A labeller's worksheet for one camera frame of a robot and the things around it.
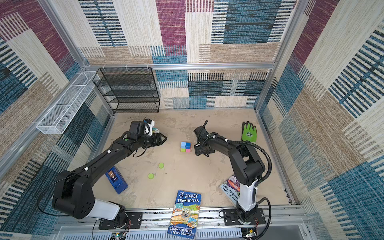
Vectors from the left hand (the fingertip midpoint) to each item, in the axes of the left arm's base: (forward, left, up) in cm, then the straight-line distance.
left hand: (163, 136), depth 85 cm
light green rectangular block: (-1, -10, -14) cm, 17 cm away
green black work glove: (+13, -56, -14) cm, 59 cm away
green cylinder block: (-10, +3, -16) cm, 19 cm away
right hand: (-2, -23, -14) cm, 27 cm away
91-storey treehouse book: (-37, -12, -14) cm, 42 cm away
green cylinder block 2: (-16, +8, -16) cm, 24 cm away
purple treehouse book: (-24, -37, -14) cm, 46 cm away
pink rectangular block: (-1, -13, -13) cm, 19 cm away
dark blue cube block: (+1, -13, -12) cm, 18 cm away
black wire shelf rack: (+41, +28, +1) cm, 50 cm away
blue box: (-19, +25, -13) cm, 34 cm away
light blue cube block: (+1, -10, -11) cm, 15 cm away
